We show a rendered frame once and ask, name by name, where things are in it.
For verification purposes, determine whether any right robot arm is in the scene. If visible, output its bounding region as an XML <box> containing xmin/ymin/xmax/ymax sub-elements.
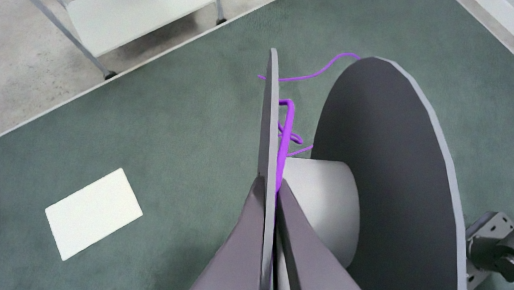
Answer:
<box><xmin>466</xmin><ymin>212</ymin><xmax>514</xmax><ymax>290</ymax></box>

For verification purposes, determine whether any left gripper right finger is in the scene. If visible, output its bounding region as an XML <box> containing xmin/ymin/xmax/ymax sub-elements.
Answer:
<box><xmin>272</xmin><ymin>177</ymin><xmax>361</xmax><ymax>290</ymax></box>

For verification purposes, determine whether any dark grey cable reel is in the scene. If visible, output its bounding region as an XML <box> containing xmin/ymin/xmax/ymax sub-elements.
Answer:
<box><xmin>257</xmin><ymin>48</ymin><xmax>467</xmax><ymax>290</ymax></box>

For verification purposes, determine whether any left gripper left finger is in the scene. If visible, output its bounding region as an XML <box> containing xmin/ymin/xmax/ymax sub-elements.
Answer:
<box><xmin>189</xmin><ymin>176</ymin><xmax>265</xmax><ymax>290</ymax></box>

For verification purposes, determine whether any purple cable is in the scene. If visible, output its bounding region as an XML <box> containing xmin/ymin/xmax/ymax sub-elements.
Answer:
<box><xmin>274</xmin><ymin>53</ymin><xmax>360</xmax><ymax>227</ymax></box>

